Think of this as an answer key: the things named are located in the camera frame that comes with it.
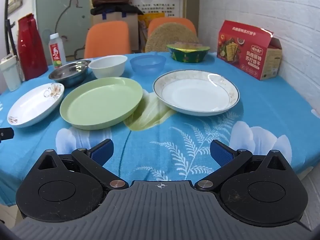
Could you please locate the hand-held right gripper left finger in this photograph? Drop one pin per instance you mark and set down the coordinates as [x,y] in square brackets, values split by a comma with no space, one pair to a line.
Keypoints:
[102,152]

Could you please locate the white text wall poster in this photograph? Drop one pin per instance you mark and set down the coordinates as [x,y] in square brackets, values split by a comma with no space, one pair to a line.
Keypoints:
[160,2]

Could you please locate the red thermos jug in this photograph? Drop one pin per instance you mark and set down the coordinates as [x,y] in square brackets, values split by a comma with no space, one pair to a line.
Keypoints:
[30,55]

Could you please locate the white round gold-rimmed plate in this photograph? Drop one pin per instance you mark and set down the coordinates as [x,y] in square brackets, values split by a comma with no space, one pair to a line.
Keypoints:
[195,92]

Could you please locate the plastic drink bottle red label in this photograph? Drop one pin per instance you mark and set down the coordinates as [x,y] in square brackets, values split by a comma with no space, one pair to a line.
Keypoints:
[57,52]

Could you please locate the green plate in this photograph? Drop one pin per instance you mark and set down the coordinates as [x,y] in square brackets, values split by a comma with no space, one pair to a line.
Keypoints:
[100,105]

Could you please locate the blue translucent plastic bowl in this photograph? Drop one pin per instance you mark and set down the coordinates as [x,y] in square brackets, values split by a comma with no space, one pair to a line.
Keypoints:
[147,66]

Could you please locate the orange chair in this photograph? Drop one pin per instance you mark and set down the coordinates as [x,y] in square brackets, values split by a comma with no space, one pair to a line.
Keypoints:
[157,22]
[107,37]

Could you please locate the white oval floral plate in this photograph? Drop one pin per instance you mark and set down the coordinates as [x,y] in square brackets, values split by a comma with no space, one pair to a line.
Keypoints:
[32,105]

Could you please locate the blue floral tablecloth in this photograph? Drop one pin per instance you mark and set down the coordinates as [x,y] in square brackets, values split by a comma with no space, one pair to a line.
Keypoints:
[200,135]

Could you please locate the white bowl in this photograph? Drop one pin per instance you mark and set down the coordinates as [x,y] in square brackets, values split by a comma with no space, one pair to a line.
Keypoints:
[107,67]

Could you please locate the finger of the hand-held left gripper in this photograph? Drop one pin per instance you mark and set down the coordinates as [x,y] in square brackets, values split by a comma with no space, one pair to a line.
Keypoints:
[6,133]

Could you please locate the wall electrical box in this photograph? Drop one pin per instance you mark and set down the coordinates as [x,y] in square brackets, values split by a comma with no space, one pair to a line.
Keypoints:
[15,1]

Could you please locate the yellow packet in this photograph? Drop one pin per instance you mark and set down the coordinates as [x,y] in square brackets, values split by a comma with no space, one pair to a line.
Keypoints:
[145,20]

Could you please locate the green instant noodle bowl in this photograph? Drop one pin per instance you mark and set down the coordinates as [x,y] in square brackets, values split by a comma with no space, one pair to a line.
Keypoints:
[187,55]

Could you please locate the round woven straw cushion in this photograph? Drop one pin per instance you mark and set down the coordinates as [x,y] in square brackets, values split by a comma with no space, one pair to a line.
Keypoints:
[170,37]

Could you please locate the black cloth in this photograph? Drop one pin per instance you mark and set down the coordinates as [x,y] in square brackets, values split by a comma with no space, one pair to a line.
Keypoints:
[112,8]

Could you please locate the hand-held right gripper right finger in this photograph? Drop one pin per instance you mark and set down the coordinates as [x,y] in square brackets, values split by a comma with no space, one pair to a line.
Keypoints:
[221,152]

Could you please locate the white plastic container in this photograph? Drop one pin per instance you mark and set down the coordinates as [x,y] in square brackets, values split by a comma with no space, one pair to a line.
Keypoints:
[10,75]

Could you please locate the frosted glass door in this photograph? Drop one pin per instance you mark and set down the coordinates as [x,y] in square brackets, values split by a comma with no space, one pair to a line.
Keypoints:
[62,5]

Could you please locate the stainless steel bowl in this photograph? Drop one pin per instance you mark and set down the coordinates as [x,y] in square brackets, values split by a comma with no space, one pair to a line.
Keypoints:
[70,73]

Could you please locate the black pole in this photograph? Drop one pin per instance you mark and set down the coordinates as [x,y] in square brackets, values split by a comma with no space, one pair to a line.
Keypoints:
[11,37]

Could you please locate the red cracker box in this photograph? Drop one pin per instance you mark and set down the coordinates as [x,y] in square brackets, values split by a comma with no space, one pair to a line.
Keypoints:
[240,52]

